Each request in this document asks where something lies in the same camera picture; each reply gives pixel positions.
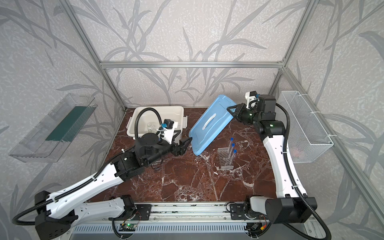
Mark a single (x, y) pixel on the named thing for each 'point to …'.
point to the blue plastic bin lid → (211, 124)
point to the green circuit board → (127, 227)
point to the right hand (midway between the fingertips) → (228, 104)
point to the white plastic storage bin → (148, 120)
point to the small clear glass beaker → (151, 127)
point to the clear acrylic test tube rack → (225, 160)
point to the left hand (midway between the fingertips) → (189, 133)
